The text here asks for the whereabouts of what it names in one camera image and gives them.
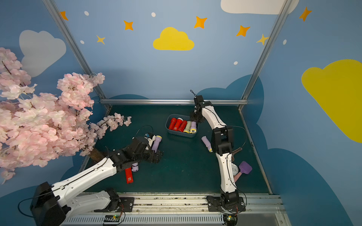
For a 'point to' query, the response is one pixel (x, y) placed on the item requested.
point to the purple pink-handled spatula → (244, 168)
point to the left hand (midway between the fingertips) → (157, 149)
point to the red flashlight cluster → (172, 123)
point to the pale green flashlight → (188, 127)
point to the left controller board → (112, 218)
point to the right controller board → (230, 220)
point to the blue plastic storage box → (168, 119)
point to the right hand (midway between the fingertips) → (195, 118)
